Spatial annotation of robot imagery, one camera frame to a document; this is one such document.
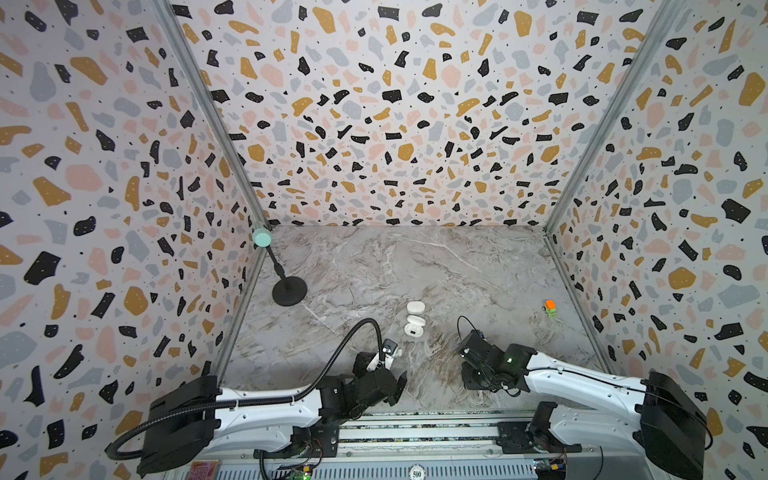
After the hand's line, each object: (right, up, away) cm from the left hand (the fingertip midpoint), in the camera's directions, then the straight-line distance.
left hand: (398, 364), depth 79 cm
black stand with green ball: (-37, +17, +21) cm, 46 cm away
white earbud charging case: (+5, +12, +18) cm, 22 cm away
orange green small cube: (+49, +12, +18) cm, 54 cm away
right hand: (+18, -4, +2) cm, 18 cm away
